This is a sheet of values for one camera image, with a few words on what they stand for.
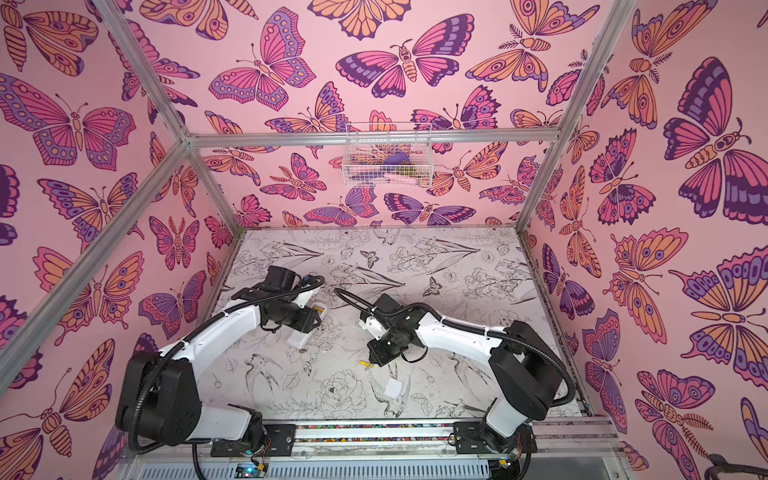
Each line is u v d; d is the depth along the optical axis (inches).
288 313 28.8
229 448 28.7
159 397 16.6
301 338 32.2
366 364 34.2
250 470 28.7
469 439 28.0
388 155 38.1
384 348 28.8
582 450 28.7
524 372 17.2
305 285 30.9
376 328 30.1
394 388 32.4
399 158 38.3
